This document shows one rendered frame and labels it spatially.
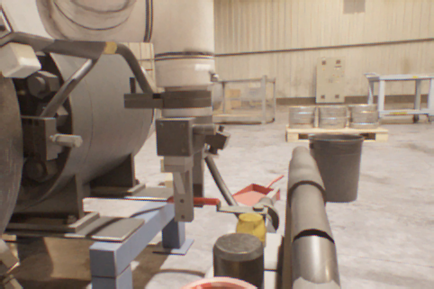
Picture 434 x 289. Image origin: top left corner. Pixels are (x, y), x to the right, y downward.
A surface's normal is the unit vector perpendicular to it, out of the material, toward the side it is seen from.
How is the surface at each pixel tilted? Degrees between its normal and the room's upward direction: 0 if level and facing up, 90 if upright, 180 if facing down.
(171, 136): 90
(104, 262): 90
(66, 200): 90
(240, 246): 0
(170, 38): 92
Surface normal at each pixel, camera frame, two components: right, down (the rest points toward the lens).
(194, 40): 0.40, 0.13
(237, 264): -0.09, 0.15
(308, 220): -0.28, -0.95
